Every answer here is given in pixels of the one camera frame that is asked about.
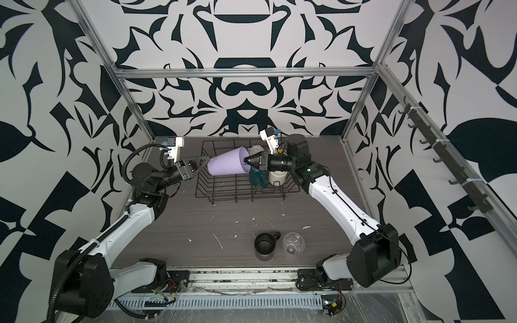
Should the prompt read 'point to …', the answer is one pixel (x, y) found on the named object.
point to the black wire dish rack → (236, 188)
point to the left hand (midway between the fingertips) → (210, 155)
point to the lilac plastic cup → (231, 162)
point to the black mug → (265, 243)
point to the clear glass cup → (293, 243)
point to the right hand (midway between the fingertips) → (246, 160)
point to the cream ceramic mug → (254, 149)
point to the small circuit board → (331, 304)
